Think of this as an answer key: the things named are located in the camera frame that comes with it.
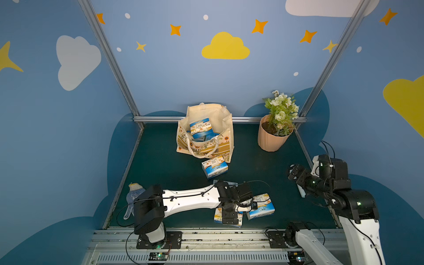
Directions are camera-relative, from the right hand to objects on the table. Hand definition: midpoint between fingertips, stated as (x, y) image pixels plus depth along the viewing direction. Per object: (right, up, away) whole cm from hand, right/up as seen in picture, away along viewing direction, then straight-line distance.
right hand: (297, 173), depth 67 cm
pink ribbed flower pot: (-2, +14, +31) cm, 34 cm away
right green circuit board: (+2, -38, +4) cm, 38 cm away
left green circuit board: (-59, -37, +4) cm, 69 cm away
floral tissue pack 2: (-34, -2, +25) cm, 42 cm away
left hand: (-24, -18, +9) cm, 32 cm away
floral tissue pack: (-42, +21, +31) cm, 57 cm away
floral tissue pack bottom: (-11, -19, +11) cm, 24 cm away
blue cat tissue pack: (-28, -3, -6) cm, 29 cm away
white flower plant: (+4, +30, +22) cm, 37 cm away
